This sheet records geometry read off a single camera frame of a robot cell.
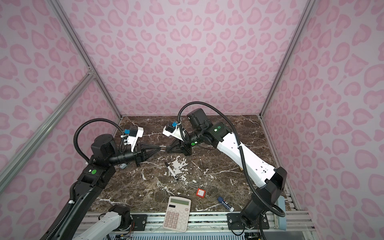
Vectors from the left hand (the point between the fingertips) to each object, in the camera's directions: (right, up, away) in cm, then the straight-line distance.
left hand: (159, 146), depth 61 cm
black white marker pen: (0, -18, +29) cm, 35 cm away
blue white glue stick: (+30, -31, +16) cm, 46 cm away
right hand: (+4, -1, +1) cm, 5 cm away
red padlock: (+17, -27, +20) cm, 38 cm away
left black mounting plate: (-13, -38, +12) cm, 42 cm away
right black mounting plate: (+34, -39, +13) cm, 53 cm away
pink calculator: (+6, -35, +14) cm, 38 cm away
